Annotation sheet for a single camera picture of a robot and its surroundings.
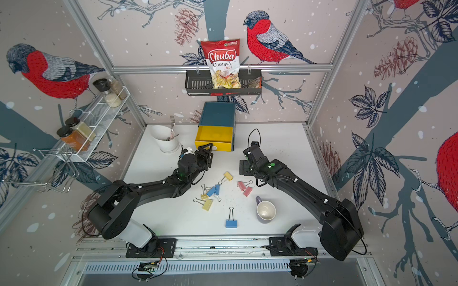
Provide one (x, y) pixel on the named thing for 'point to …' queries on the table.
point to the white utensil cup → (161, 134)
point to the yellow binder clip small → (204, 196)
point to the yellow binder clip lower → (207, 204)
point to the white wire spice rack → (99, 117)
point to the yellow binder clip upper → (228, 176)
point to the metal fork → (172, 123)
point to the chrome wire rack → (54, 168)
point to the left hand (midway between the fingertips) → (217, 144)
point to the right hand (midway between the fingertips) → (247, 164)
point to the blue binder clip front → (231, 223)
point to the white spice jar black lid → (112, 99)
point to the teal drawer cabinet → (219, 114)
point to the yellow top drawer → (220, 137)
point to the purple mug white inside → (266, 210)
